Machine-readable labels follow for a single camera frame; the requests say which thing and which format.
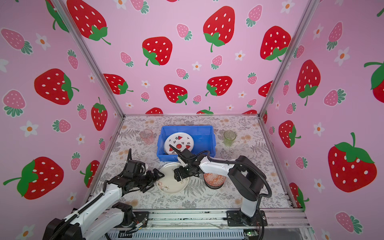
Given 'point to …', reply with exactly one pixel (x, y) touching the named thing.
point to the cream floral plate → (169, 184)
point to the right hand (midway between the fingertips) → (179, 175)
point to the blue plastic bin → (203, 136)
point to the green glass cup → (229, 136)
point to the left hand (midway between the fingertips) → (160, 179)
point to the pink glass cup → (147, 135)
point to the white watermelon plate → (179, 140)
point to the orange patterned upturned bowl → (214, 181)
